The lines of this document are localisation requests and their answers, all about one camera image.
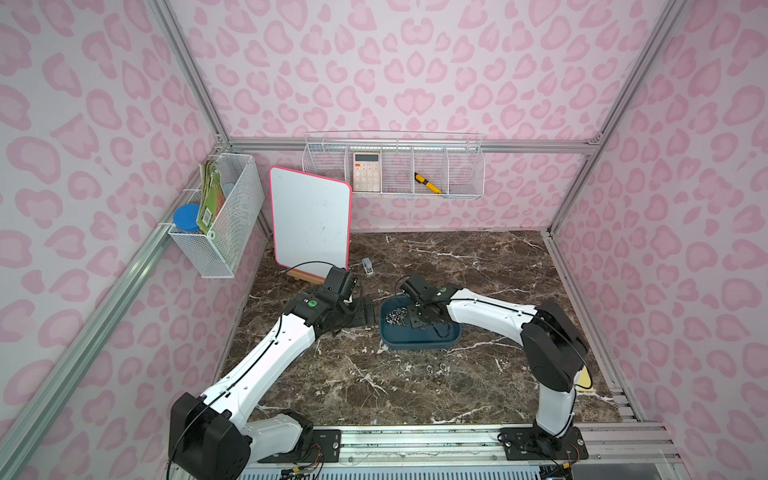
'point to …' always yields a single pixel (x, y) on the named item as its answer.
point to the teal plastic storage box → (396, 330)
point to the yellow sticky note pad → (583, 378)
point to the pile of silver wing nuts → (397, 316)
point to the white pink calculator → (366, 172)
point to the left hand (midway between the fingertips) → (361, 308)
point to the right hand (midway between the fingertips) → (417, 315)
